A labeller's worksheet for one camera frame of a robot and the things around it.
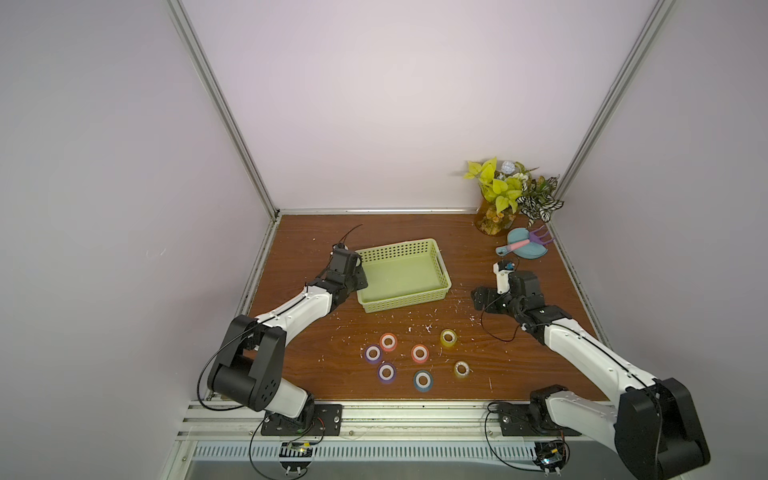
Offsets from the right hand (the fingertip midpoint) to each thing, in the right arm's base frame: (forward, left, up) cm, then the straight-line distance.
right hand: (487, 287), depth 86 cm
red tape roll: (-14, +29, -9) cm, 34 cm away
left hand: (+5, +37, -1) cm, 37 cm away
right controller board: (-39, -11, -12) cm, 42 cm away
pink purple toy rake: (+28, -24, -11) cm, 39 cm away
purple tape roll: (-17, +34, -9) cm, 39 cm away
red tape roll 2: (-17, +20, -9) cm, 28 cm away
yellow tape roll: (-12, +11, -10) cm, 19 cm away
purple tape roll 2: (-22, +29, -10) cm, 38 cm away
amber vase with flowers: (+30, -8, -4) cm, 31 cm away
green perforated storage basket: (+11, +26, -10) cm, 30 cm away
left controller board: (-41, +51, -13) cm, 67 cm away
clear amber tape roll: (-20, +9, -10) cm, 24 cm away
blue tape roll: (-24, +19, -10) cm, 32 cm away
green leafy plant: (+31, -11, +13) cm, 35 cm away
